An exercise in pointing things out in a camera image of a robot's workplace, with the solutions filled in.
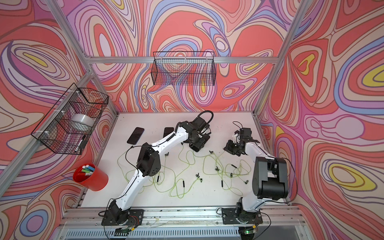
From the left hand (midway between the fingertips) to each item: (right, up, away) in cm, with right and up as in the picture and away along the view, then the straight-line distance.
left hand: (201, 143), depth 95 cm
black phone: (-24, +8, +13) cm, 29 cm away
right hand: (+15, -5, -3) cm, 16 cm away
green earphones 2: (-27, -21, -11) cm, 36 cm away
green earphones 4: (+6, -13, -4) cm, 15 cm away
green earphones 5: (+26, -15, -5) cm, 30 cm away
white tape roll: (-60, +15, -22) cm, 66 cm away
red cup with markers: (-62, -15, -16) cm, 66 cm away
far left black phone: (-47, +4, +10) cm, 48 cm away
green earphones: (-46, -19, -8) cm, 50 cm away
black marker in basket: (-60, +2, -24) cm, 64 cm away
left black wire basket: (-64, +11, -27) cm, 70 cm away
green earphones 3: (-14, -25, -13) cm, 31 cm away
